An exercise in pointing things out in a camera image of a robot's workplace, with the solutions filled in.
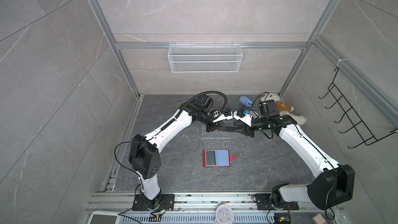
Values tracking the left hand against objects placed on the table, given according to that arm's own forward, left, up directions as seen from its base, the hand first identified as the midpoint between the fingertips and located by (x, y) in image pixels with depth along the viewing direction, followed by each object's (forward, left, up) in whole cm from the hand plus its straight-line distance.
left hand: (224, 123), depth 78 cm
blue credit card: (-10, 0, -21) cm, 24 cm away
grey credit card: (-10, +7, -22) cm, 25 cm away
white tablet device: (-36, +56, -17) cm, 68 cm away
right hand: (0, -5, -1) cm, 5 cm away
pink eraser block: (-40, -39, -18) cm, 59 cm away
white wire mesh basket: (+47, +8, +8) cm, 48 cm away
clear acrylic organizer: (+5, +1, -19) cm, 20 cm away
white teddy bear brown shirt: (+19, -45, -13) cm, 50 cm away
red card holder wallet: (-10, -5, -21) cm, 24 cm away
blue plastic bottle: (+30, -22, -16) cm, 40 cm away
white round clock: (-37, +3, -19) cm, 41 cm away
